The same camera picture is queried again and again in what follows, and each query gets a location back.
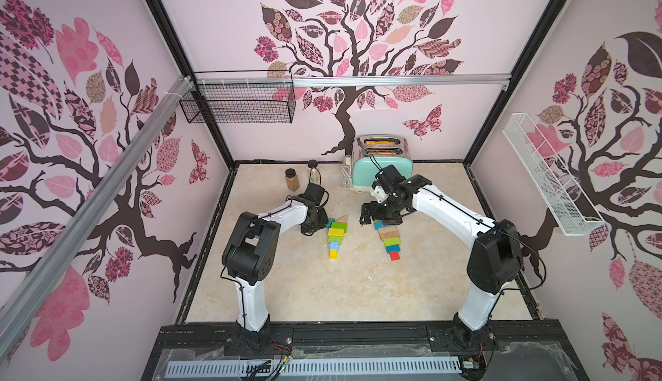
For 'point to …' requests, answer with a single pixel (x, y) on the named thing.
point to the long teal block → (378, 225)
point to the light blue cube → (334, 246)
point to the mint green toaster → (372, 153)
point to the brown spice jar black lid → (292, 179)
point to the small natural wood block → (344, 219)
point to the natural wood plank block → (389, 233)
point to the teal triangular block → (329, 224)
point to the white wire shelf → (547, 178)
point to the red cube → (394, 255)
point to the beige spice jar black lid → (315, 177)
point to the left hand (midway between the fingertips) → (321, 228)
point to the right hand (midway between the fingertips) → (372, 224)
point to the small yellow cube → (334, 253)
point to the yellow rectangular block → (336, 232)
